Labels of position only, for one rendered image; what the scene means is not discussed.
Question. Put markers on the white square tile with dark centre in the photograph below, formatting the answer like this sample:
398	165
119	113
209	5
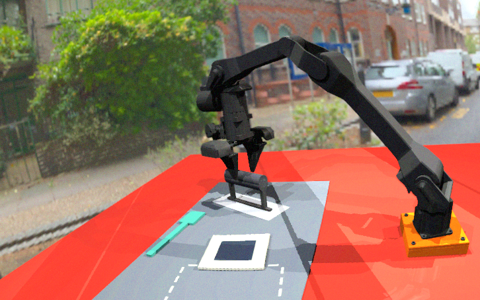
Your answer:
235	252

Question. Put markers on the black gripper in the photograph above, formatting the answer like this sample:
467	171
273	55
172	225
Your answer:
237	128

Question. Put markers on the grey flat mat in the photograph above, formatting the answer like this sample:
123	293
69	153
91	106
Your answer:
293	236

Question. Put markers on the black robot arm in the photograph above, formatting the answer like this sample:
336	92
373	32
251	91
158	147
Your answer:
421	171

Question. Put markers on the teal small trowel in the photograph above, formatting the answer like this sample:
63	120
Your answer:
190	219

